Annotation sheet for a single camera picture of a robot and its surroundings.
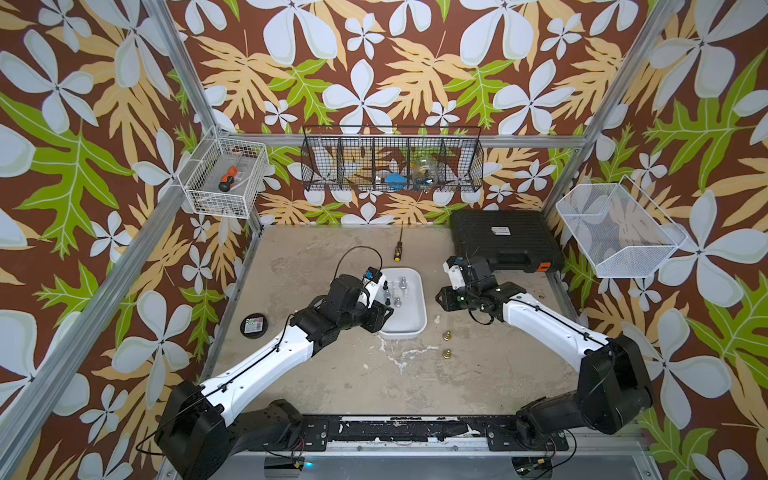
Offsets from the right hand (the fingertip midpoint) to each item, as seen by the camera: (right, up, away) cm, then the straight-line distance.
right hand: (439, 294), depth 88 cm
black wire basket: (-14, +44, +11) cm, 48 cm away
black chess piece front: (-15, -4, +11) cm, 19 cm away
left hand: (-15, -1, -9) cm, 18 cm away
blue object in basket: (-12, +35, +7) cm, 38 cm away
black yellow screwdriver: (-10, +16, +27) cm, 33 cm away
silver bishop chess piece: (-10, +2, +13) cm, 17 cm away
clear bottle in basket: (-4, +39, +3) cm, 39 cm away
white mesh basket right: (+49, +17, -7) cm, 52 cm away
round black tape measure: (-57, -10, +3) cm, 58 cm away
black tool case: (+31, +17, +20) cm, 40 cm away
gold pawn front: (+2, -17, -1) cm, 18 cm away
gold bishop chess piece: (+3, -13, +3) cm, 14 cm away
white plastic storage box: (-9, 0, +11) cm, 14 cm away
